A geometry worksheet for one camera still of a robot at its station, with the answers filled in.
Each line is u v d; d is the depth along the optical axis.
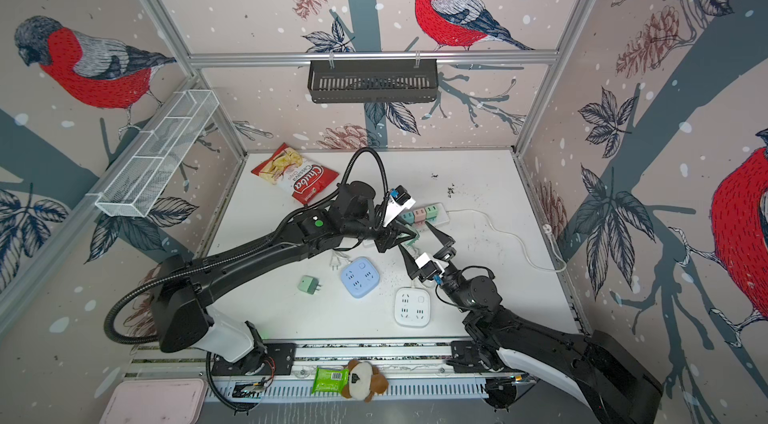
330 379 0.70
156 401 0.70
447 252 0.67
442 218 0.98
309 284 0.84
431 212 0.95
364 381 0.68
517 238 0.95
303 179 1.07
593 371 0.42
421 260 0.59
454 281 0.64
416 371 0.73
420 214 0.93
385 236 0.64
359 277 0.86
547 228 1.00
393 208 0.63
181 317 0.40
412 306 0.80
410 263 0.68
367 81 1.07
